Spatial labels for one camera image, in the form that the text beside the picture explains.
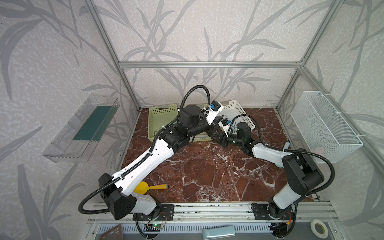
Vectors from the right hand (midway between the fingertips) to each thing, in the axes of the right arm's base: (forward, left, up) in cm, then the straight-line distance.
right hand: (213, 132), depth 86 cm
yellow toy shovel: (-26, +40, -15) cm, 50 cm away
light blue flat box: (-46, 0, -10) cm, 47 cm away
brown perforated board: (-46, +48, -15) cm, 69 cm away
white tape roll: (-47, -48, -15) cm, 69 cm away
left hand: (-5, -3, +22) cm, 23 cm away
